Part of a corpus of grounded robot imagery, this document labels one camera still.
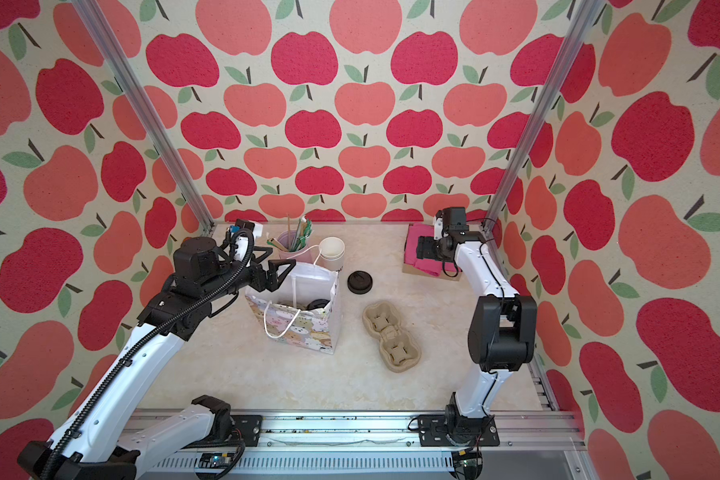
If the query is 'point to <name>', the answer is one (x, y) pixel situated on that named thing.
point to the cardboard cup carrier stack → (399, 350)
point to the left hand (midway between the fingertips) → (287, 258)
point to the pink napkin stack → (431, 267)
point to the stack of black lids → (360, 282)
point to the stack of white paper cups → (332, 253)
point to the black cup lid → (317, 304)
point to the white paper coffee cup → (315, 309)
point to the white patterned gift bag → (303, 309)
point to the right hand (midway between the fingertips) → (436, 249)
